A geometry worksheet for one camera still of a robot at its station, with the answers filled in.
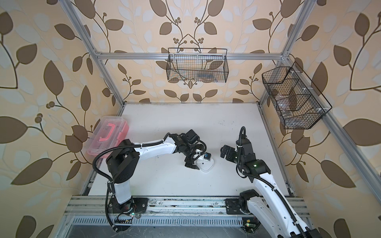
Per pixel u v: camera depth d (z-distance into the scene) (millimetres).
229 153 698
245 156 583
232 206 735
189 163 767
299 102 734
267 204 482
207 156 721
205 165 848
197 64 959
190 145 726
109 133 892
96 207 753
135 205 737
